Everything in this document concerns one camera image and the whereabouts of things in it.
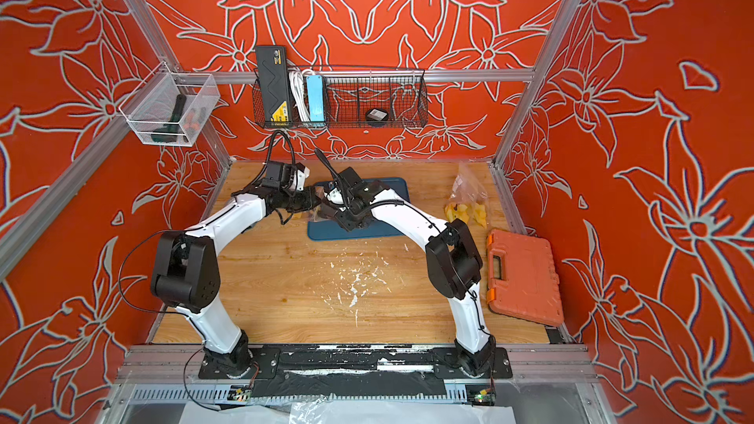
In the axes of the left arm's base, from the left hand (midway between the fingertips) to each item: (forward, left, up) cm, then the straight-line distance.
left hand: (322, 197), depth 92 cm
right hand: (-7, -6, -1) cm, 9 cm away
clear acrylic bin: (+17, +49, +20) cm, 55 cm away
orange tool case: (-20, -60, -7) cm, 64 cm away
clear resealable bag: (+2, -47, 0) cm, 47 cm away
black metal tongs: (-6, -4, +6) cm, 9 cm away
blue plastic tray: (-22, -20, +18) cm, 35 cm away
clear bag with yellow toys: (-4, +3, -4) cm, 6 cm away
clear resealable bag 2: (+2, -48, -6) cm, 48 cm away
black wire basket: (+31, -12, +17) cm, 37 cm away
